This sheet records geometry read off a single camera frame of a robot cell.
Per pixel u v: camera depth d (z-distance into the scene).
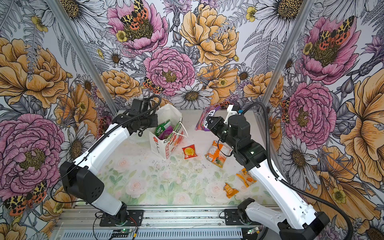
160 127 0.93
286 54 0.89
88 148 0.94
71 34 0.80
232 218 0.73
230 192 0.81
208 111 0.70
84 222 0.73
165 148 0.83
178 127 0.79
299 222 0.37
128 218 0.73
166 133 0.94
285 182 0.41
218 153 0.94
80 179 0.42
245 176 0.87
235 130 0.47
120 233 0.72
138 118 0.55
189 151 0.97
